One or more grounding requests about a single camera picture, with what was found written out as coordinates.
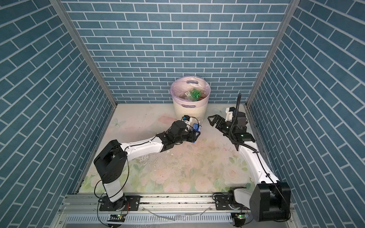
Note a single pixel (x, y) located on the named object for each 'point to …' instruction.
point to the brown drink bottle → (203, 94)
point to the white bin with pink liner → (189, 94)
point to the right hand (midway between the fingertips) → (211, 119)
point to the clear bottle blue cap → (196, 127)
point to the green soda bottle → (195, 94)
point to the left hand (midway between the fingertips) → (198, 133)
